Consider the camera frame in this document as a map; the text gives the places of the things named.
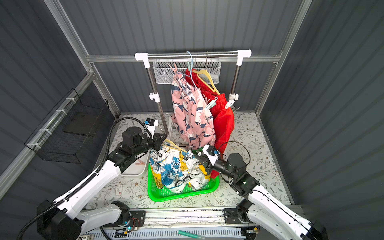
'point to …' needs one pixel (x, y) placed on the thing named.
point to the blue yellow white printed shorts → (172, 168)
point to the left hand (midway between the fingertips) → (167, 136)
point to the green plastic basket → (158, 194)
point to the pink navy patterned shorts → (191, 114)
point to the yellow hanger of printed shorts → (178, 147)
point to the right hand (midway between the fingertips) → (199, 153)
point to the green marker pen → (184, 233)
